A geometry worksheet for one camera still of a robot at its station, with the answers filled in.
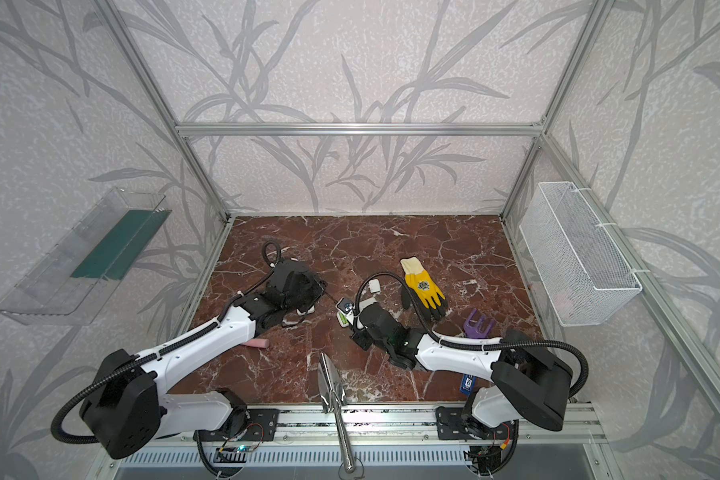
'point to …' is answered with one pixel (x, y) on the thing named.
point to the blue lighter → (467, 383)
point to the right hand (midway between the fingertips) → (352, 307)
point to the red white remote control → (345, 312)
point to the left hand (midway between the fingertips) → (335, 274)
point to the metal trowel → (333, 398)
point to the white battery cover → (374, 285)
